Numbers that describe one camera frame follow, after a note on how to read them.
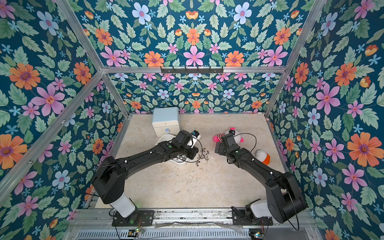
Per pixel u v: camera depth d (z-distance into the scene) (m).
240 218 0.74
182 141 0.67
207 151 0.97
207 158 0.94
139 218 0.68
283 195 0.43
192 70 0.93
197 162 0.93
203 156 0.96
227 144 0.68
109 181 0.45
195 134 0.77
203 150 0.98
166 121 0.99
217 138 0.97
